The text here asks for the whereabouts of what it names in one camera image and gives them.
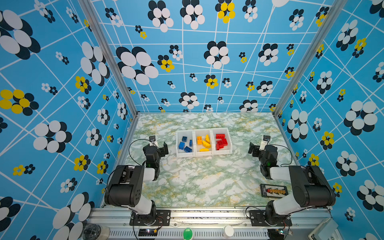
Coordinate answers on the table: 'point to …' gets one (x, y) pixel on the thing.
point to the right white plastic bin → (227, 149)
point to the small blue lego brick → (184, 139)
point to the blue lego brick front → (190, 142)
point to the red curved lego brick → (220, 143)
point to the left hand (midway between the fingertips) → (157, 142)
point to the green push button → (187, 234)
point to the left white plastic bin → (190, 135)
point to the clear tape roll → (94, 231)
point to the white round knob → (228, 231)
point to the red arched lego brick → (224, 142)
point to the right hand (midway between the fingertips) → (260, 143)
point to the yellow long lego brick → (207, 138)
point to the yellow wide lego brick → (204, 149)
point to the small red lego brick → (217, 146)
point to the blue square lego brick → (187, 149)
